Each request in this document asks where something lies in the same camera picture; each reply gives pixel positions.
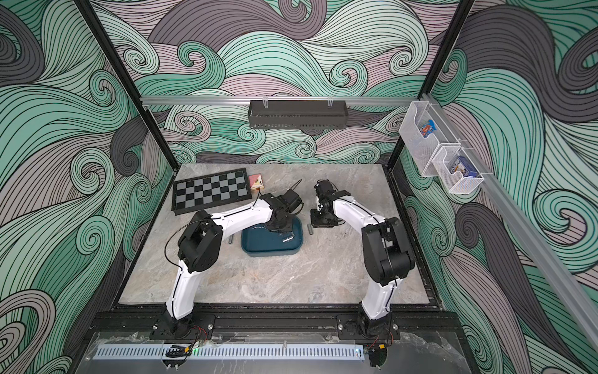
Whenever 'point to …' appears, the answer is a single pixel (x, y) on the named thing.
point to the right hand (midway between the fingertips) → (320, 223)
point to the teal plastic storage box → (261, 241)
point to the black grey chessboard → (202, 192)
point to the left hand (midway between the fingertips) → (286, 226)
